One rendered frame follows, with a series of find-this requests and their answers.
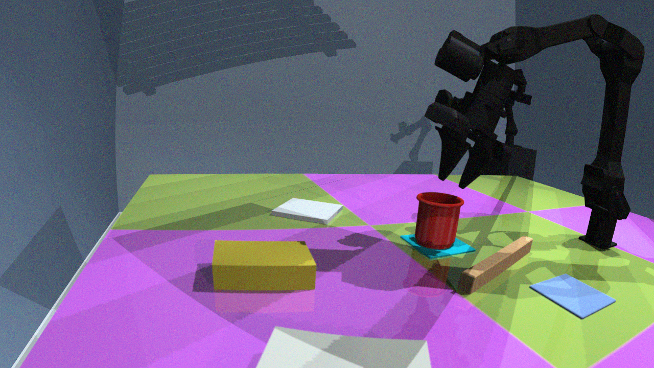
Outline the long wooden beam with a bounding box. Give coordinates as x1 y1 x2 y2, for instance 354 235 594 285
458 236 533 294

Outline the red cup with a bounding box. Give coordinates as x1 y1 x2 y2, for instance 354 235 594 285
415 192 464 249

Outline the yellow rectangular block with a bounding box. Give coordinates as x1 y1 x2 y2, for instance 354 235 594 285
212 240 317 291

